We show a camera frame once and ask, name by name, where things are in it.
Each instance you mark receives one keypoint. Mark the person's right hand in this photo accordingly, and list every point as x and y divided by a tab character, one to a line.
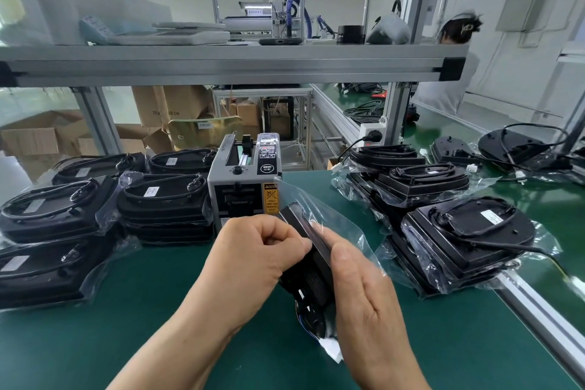
366	317

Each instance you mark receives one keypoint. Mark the person's left hand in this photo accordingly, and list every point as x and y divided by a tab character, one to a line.
242	266

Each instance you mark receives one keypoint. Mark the group of bagged black lamps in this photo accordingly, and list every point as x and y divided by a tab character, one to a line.
448	211

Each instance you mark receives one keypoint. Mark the unbagged black lamps with cables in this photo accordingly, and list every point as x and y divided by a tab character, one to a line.
521	149

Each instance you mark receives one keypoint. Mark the person's right forearm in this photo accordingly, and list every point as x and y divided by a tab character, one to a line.
393	385

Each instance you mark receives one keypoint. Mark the grey tape dispenser machine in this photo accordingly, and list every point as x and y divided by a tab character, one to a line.
239	175

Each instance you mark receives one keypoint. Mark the small brown cardboard box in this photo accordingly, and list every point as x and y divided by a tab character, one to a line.
333	163

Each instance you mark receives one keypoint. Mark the white power socket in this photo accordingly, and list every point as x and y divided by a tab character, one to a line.
372	136

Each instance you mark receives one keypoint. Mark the black phone on shelf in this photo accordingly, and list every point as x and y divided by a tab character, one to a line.
281	41

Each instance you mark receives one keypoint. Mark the white flat scale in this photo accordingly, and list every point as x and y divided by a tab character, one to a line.
174	35

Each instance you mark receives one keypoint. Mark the black cup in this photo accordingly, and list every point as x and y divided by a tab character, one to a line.
350	34

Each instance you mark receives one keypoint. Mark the white handset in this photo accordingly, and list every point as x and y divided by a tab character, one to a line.
97	30

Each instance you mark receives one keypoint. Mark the grey barcode scanner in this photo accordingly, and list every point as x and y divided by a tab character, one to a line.
388	30

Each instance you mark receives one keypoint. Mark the white box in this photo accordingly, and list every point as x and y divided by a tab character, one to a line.
123	10

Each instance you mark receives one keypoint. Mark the aluminium table edge rail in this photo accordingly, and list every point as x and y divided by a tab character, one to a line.
544	321

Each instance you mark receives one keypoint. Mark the grey wall electrical box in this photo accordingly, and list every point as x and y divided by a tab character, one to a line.
524	6

